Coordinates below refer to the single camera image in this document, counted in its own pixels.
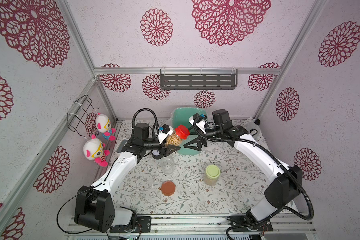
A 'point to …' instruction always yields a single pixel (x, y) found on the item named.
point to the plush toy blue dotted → (103, 125)
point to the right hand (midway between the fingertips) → (184, 138)
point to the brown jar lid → (168, 188)
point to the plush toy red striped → (93, 150)
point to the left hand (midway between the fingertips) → (176, 142)
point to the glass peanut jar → (167, 165)
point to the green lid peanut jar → (212, 173)
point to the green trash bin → (180, 116)
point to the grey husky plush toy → (253, 125)
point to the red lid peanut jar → (175, 138)
